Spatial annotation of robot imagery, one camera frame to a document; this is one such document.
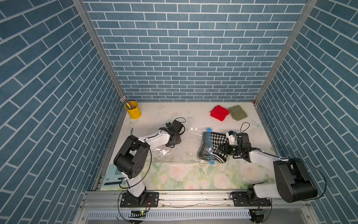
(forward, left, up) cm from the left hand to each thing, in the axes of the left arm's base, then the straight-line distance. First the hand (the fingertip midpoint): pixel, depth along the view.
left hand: (179, 141), depth 95 cm
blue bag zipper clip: (+9, -22, +1) cm, 24 cm away
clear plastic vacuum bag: (-6, -4, -1) cm, 8 cm away
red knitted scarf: (+24, -32, +3) cm, 40 cm away
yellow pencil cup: (+21, +34, +4) cm, 40 cm away
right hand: (-5, -28, +1) cm, 28 cm away
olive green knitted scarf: (+23, -46, +4) cm, 52 cm away
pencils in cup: (+26, +39, +12) cm, 48 cm away
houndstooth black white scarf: (-4, -23, +2) cm, 24 cm away
